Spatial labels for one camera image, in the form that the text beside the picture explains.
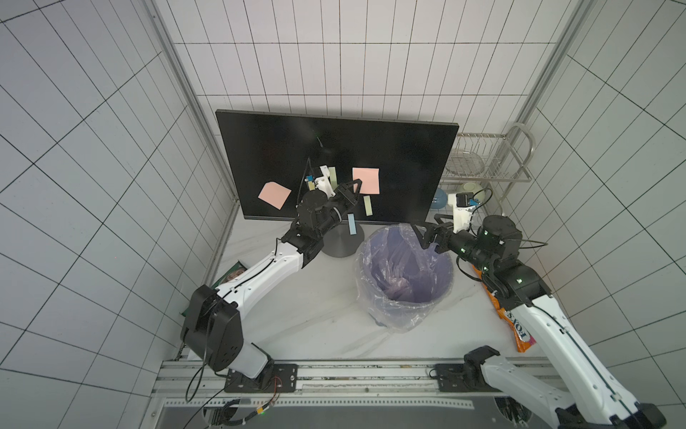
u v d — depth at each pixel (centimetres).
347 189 72
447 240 59
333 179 74
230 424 66
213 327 42
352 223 84
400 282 83
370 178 74
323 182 67
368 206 81
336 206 61
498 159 106
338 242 103
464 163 93
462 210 57
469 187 106
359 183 72
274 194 77
